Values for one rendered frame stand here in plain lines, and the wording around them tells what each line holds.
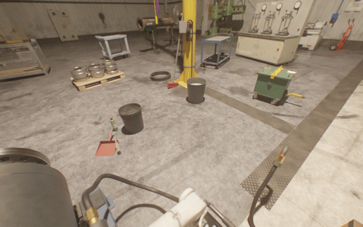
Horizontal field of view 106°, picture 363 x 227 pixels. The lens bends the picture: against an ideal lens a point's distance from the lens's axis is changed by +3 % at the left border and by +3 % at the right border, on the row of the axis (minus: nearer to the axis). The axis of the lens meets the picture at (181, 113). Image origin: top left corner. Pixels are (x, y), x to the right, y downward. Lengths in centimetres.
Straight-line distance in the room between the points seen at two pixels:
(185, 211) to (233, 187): 119
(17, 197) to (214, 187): 138
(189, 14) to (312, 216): 335
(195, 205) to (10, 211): 72
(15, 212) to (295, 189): 199
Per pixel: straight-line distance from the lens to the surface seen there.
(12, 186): 103
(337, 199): 209
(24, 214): 92
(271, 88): 303
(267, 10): 665
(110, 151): 210
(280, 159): 131
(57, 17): 1562
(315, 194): 199
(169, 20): 790
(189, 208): 53
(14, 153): 134
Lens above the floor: 143
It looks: 35 degrees down
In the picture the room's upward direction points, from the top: 2 degrees counter-clockwise
